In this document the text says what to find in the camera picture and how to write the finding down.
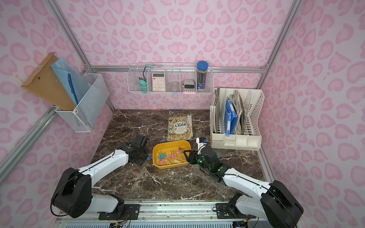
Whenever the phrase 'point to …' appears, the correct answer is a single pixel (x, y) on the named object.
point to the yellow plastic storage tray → (170, 154)
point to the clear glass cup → (174, 87)
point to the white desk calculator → (158, 81)
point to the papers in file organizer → (236, 99)
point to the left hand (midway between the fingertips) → (148, 151)
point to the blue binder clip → (149, 158)
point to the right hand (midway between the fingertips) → (185, 152)
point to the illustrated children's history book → (180, 128)
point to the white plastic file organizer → (253, 100)
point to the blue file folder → (230, 118)
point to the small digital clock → (188, 85)
